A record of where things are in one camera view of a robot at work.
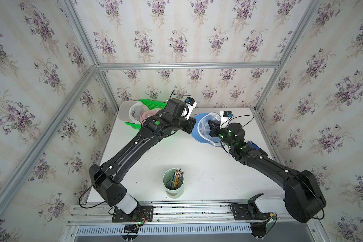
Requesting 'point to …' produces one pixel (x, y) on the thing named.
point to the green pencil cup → (172, 193)
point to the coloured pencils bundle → (177, 175)
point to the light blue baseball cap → (201, 130)
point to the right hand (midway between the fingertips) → (210, 121)
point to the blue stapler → (252, 144)
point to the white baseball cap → (130, 111)
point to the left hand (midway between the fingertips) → (196, 122)
